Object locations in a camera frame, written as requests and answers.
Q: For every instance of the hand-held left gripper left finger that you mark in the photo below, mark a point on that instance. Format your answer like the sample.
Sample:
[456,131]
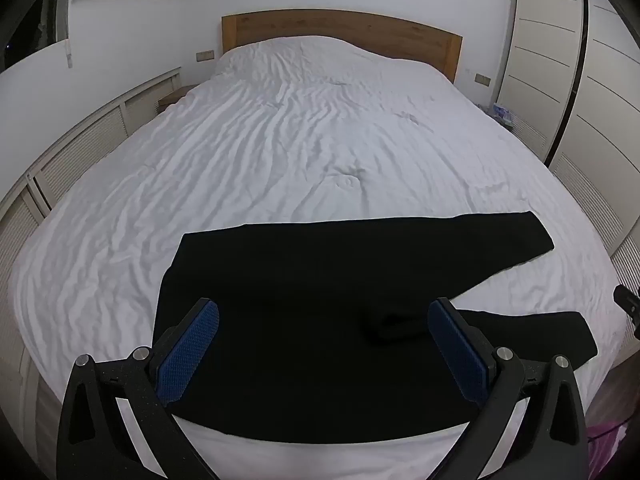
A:
[192,347]

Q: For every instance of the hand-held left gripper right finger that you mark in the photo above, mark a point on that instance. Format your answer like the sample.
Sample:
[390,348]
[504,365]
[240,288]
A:
[457,347]

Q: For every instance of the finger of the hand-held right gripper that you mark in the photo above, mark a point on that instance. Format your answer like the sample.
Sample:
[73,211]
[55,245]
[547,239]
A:
[627,300]

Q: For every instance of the black pants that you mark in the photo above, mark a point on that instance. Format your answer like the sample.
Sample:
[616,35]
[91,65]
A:
[300,285]

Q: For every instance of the pink cloth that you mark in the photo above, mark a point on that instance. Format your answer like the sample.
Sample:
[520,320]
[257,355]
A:
[607,452]

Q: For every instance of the white bed duvet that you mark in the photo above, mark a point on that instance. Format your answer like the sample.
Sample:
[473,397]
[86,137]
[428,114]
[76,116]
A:
[275,160]

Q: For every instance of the blue white packet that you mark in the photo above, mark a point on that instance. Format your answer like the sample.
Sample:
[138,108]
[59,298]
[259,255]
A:
[500,111]

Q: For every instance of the wooden nightstand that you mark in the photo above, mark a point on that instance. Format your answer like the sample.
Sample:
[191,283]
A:
[172,96]

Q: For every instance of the white wardrobe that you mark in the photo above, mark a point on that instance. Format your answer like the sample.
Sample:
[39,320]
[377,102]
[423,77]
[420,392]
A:
[550,50]

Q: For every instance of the wooden headboard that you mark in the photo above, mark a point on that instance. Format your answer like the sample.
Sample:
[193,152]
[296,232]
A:
[350,27]

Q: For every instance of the dark window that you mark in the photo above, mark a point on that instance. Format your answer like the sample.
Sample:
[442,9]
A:
[35,20]

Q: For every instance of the white louvered wall cabinet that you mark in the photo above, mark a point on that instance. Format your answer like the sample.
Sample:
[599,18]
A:
[85,145]

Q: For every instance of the wall switch plate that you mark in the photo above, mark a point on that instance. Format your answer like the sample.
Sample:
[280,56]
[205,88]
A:
[482,79]
[205,55]

